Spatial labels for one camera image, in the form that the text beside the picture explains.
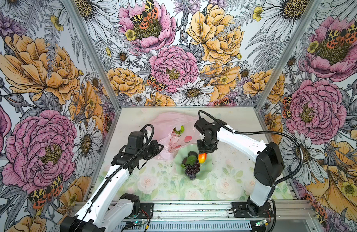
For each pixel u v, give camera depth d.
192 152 0.91
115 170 0.49
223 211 0.76
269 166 0.46
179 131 1.02
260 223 0.72
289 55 0.90
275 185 0.52
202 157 0.83
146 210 0.73
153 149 0.69
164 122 0.89
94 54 0.89
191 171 0.80
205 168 0.88
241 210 0.73
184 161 0.89
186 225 0.87
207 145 0.72
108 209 0.45
